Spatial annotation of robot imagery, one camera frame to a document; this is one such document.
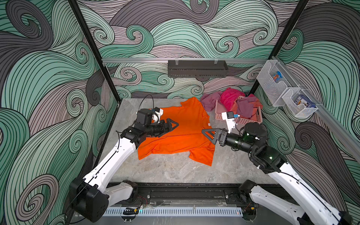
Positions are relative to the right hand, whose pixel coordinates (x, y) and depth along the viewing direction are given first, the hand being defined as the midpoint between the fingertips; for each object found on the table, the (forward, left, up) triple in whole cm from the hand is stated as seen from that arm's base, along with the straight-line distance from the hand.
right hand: (206, 130), depth 61 cm
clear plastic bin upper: (+29, -46, -3) cm, 54 cm away
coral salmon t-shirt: (+40, -49, -26) cm, 69 cm away
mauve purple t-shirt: (+48, -13, -29) cm, 57 cm away
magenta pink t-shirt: (+45, -28, -22) cm, 57 cm away
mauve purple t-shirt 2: (+40, -41, -29) cm, 64 cm away
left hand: (+8, +14, -7) cm, 18 cm away
